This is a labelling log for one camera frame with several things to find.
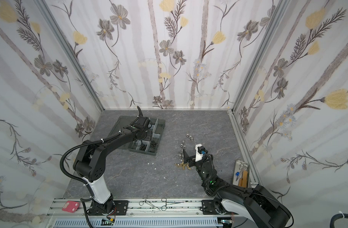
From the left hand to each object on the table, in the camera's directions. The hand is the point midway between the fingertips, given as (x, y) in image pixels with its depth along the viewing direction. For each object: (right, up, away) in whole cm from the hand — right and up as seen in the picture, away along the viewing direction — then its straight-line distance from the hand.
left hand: (149, 134), depth 95 cm
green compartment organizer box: (0, -7, +3) cm, 8 cm away
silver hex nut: (+27, -2, +9) cm, 29 cm away
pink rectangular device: (-38, -37, -21) cm, 57 cm away
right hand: (+28, -7, -16) cm, 33 cm away
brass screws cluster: (+23, -19, -7) cm, 31 cm away
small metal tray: (+59, -25, -9) cm, 64 cm away
